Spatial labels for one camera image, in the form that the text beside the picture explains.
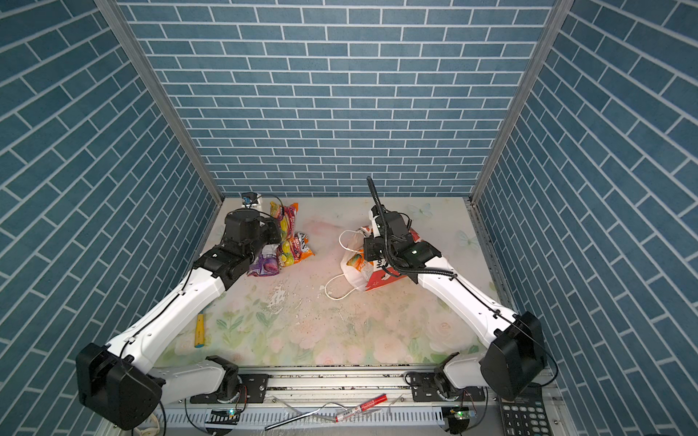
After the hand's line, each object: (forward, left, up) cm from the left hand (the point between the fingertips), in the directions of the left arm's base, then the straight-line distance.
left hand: (275, 218), depth 79 cm
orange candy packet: (+4, -2, -5) cm, 7 cm away
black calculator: (-47, -67, -23) cm, 85 cm away
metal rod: (-46, -10, -26) cm, 53 cm away
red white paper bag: (-7, -28, -22) cm, 36 cm away
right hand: (-4, -26, -4) cm, 27 cm away
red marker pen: (-44, -25, -25) cm, 57 cm away
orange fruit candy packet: (+4, -1, -23) cm, 23 cm away
